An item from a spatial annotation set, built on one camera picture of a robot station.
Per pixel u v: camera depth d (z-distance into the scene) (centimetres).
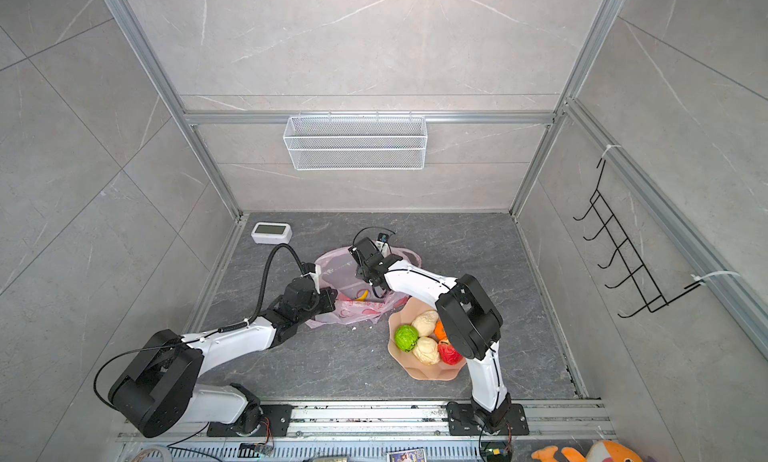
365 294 95
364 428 73
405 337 79
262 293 65
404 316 86
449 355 78
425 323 84
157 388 42
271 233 108
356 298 94
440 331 84
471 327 51
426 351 79
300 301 69
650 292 61
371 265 71
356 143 100
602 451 65
